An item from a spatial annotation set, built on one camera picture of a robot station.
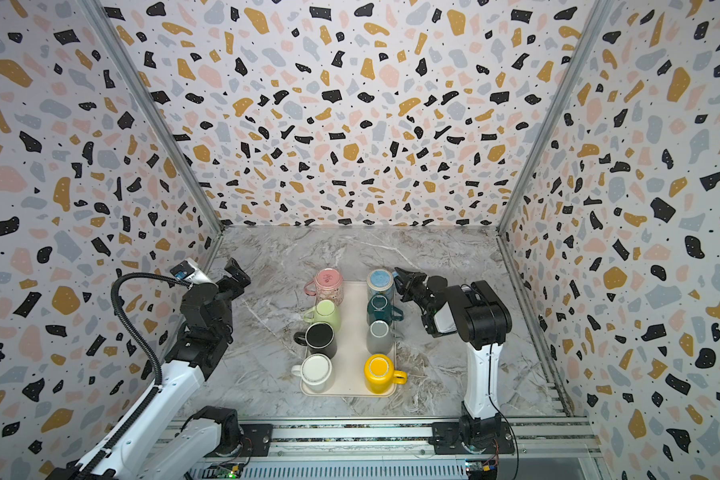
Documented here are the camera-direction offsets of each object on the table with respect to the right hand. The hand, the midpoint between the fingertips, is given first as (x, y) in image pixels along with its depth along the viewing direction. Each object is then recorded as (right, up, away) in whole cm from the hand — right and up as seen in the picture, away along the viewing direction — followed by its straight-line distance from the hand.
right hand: (390, 263), depth 94 cm
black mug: (-20, -20, -12) cm, 31 cm away
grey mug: (-3, -20, -12) cm, 24 cm away
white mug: (-20, -28, -16) cm, 38 cm away
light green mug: (-19, -14, -8) cm, 25 cm away
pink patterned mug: (-19, -7, -4) cm, 21 cm away
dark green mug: (-3, -13, -8) cm, 16 cm away
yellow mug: (-3, -28, -18) cm, 33 cm away
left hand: (-44, 0, -20) cm, 48 cm away
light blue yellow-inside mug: (-3, -6, -2) cm, 7 cm away
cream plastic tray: (-12, -27, -4) cm, 30 cm away
